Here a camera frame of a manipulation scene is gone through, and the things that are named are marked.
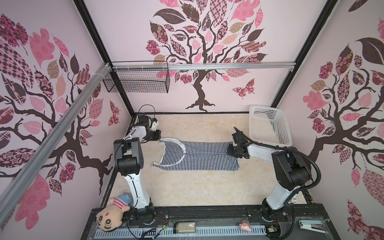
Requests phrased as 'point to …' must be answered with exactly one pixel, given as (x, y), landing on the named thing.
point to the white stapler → (315, 225)
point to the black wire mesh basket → (139, 76)
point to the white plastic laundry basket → (269, 125)
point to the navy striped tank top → (195, 155)
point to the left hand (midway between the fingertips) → (159, 137)
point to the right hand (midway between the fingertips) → (228, 149)
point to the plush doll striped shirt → (109, 218)
